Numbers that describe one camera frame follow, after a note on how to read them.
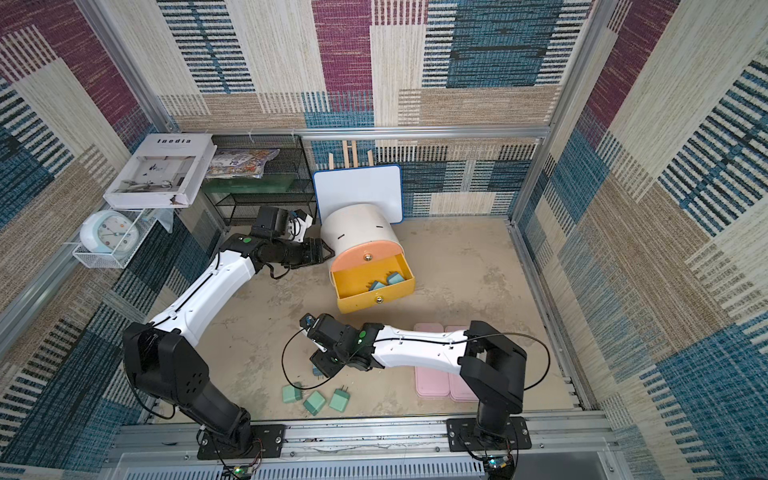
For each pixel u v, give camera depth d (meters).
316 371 0.83
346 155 0.99
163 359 0.43
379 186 1.04
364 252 0.84
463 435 0.74
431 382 0.80
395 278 0.89
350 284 0.92
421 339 0.49
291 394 0.79
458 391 0.79
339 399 0.78
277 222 0.66
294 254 0.70
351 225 0.92
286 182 1.02
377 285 0.87
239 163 0.84
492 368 0.44
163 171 0.75
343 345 0.60
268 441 0.73
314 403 0.78
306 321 0.70
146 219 0.75
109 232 0.65
